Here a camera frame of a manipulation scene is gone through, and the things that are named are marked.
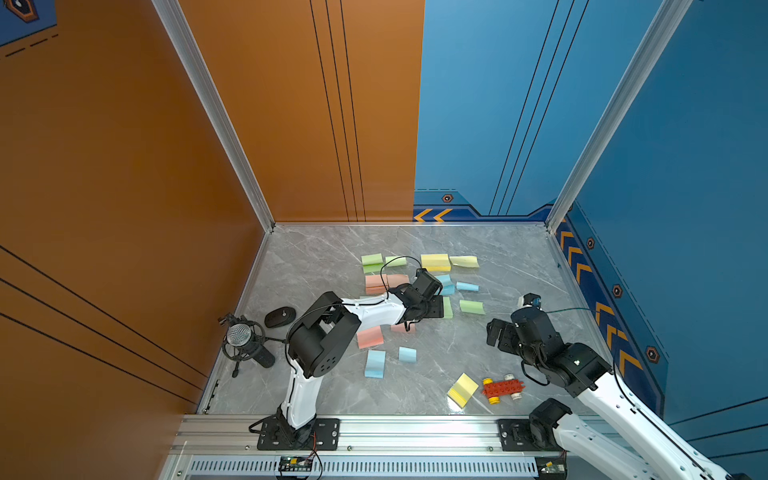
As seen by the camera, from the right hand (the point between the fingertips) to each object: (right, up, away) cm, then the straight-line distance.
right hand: (500, 329), depth 78 cm
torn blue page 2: (-3, +8, +24) cm, 26 cm away
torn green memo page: (-25, +17, +30) cm, 42 cm away
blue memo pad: (-33, -12, +7) cm, 36 cm away
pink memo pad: (-35, -5, +11) cm, 37 cm away
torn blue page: (-24, -10, +9) cm, 27 cm away
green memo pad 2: (-11, +3, +16) cm, 19 cm away
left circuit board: (-52, -30, -7) cm, 60 cm away
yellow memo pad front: (-10, -17, +1) cm, 19 cm away
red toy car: (+3, -16, +1) cm, 16 cm away
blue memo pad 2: (-10, +9, +22) cm, 25 cm away
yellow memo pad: (-12, +17, +31) cm, 37 cm away
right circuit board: (+10, -31, -7) cm, 33 cm away
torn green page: (-2, +2, +20) cm, 20 cm away
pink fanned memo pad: (-35, +9, +25) cm, 44 cm away
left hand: (-14, +4, +16) cm, 22 cm away
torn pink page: (-26, +1, 0) cm, 26 cm away
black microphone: (-62, 0, -11) cm, 63 cm away
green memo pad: (-36, +16, +28) cm, 48 cm away
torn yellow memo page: (-1, +17, +31) cm, 36 cm away
